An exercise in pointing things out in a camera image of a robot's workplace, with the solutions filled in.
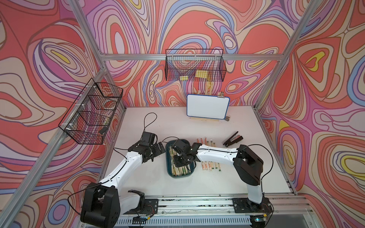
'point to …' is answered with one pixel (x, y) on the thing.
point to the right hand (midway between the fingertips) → (177, 167)
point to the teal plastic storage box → (168, 162)
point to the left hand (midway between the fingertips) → (159, 151)
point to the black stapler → (234, 139)
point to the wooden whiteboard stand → (208, 91)
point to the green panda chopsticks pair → (210, 145)
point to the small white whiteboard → (209, 107)
